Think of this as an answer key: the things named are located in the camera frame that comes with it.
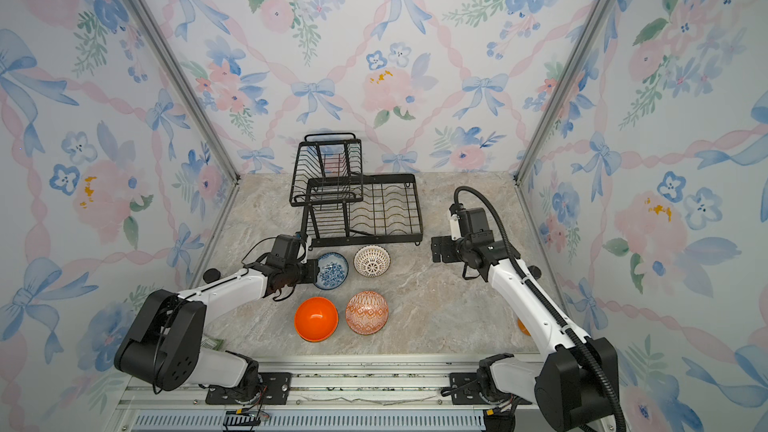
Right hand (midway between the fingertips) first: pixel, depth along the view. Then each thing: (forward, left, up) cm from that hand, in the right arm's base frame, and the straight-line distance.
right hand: (447, 242), depth 84 cm
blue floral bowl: (-3, +34, -13) cm, 37 cm away
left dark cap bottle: (-9, +66, -5) cm, 67 cm away
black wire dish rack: (+7, +29, +7) cm, 31 cm away
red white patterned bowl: (-16, +23, -12) cm, 30 cm away
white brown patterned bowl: (+1, +22, -13) cm, 25 cm away
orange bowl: (-18, +36, -11) cm, 42 cm away
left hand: (-2, +38, -11) cm, 40 cm away
